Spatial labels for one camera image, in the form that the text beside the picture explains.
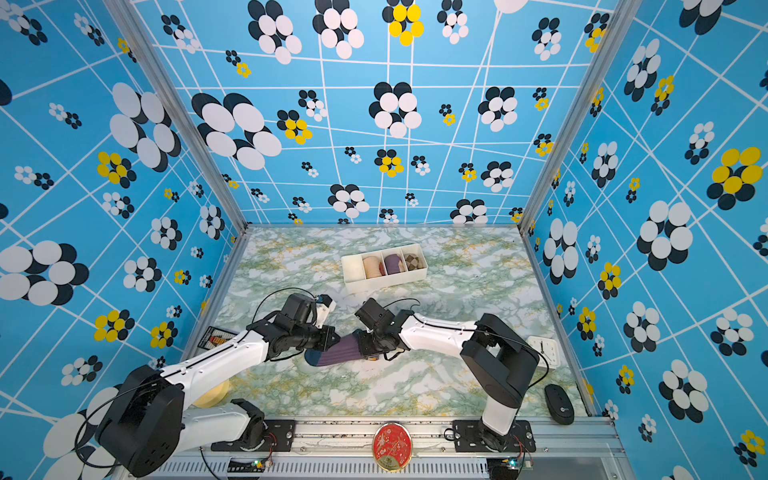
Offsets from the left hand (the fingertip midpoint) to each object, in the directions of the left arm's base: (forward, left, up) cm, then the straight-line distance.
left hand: (342, 338), depth 85 cm
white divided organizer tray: (+26, -1, -4) cm, 26 cm away
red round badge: (-26, -15, -2) cm, 30 cm away
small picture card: (+2, +39, -3) cm, 39 cm away
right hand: (-2, -6, -3) cm, 7 cm away
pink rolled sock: (+26, -8, 0) cm, 27 cm away
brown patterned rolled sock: (+28, -21, 0) cm, 35 cm away
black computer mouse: (-16, -58, -3) cm, 61 cm away
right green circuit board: (-29, -44, -5) cm, 53 cm away
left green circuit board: (-30, +21, -8) cm, 37 cm away
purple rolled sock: (+27, -14, 0) cm, 31 cm away
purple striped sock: (-1, -1, -4) cm, 5 cm away
